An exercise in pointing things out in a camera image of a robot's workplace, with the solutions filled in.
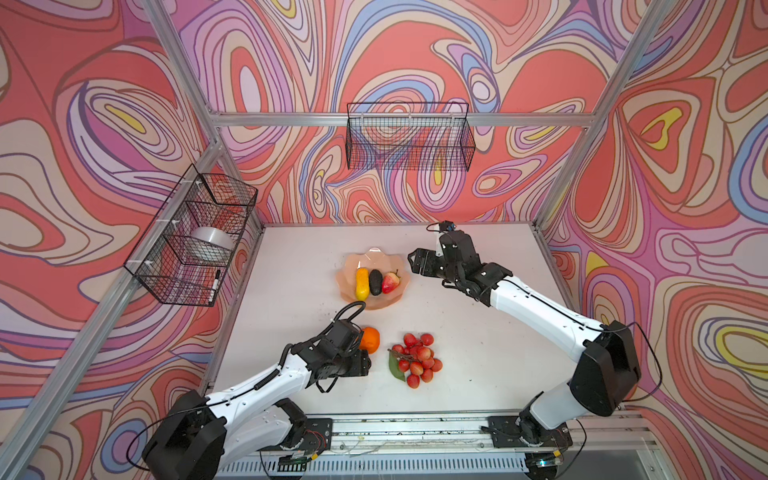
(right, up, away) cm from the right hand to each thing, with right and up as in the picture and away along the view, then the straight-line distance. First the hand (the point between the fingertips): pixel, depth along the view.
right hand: (421, 264), depth 83 cm
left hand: (-16, -28, 0) cm, 32 cm away
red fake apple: (-9, -6, +13) cm, 17 cm away
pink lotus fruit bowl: (-15, +1, +22) cm, 26 cm away
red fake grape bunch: (-2, -26, -3) cm, 26 cm away
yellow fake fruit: (-18, -7, +13) cm, 23 cm away
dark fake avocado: (-14, -6, +14) cm, 21 cm away
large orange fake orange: (-14, -21, +1) cm, 26 cm away
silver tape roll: (-52, +5, -13) cm, 54 cm away
